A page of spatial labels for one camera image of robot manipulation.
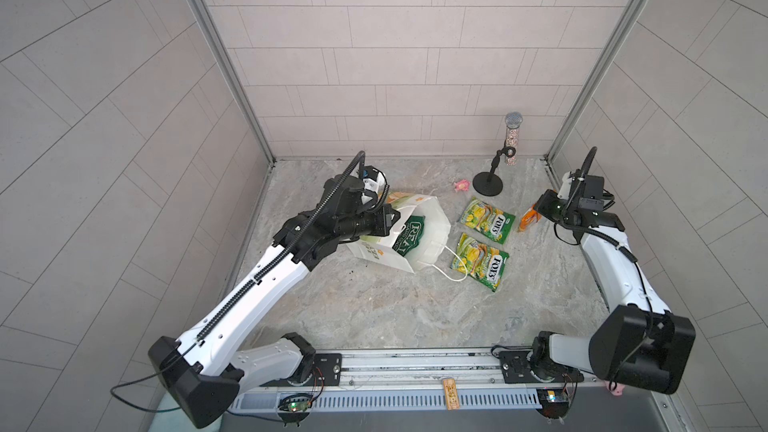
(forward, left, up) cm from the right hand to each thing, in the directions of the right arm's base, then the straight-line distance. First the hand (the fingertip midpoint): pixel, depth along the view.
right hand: (536, 196), depth 83 cm
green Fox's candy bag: (+3, +10, -15) cm, 18 cm away
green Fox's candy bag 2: (-12, +15, -15) cm, 25 cm away
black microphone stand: (+19, +6, -15) cm, 25 cm away
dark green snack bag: (-3, +36, -12) cm, 38 cm away
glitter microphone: (+19, +4, +13) cm, 23 cm away
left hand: (-12, +37, +12) cm, 41 cm away
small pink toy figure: (+18, +15, -15) cm, 28 cm away
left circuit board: (-42, +65, -15) cm, 79 cm away
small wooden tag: (-42, +30, -17) cm, 54 cm away
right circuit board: (-45, +6, -20) cm, 50 cm away
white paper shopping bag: (-7, +30, -8) cm, 32 cm away
